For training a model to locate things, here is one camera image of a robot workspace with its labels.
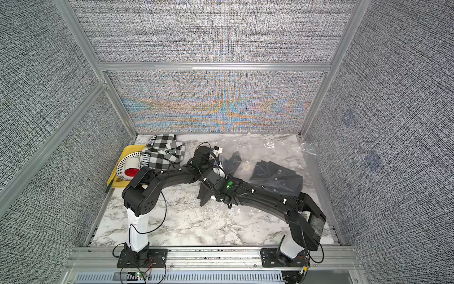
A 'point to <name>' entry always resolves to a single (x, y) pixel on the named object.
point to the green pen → (109, 186)
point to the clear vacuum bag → (281, 161)
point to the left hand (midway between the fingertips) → (239, 164)
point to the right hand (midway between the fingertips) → (220, 175)
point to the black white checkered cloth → (161, 150)
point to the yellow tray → (127, 150)
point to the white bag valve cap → (246, 167)
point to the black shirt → (284, 181)
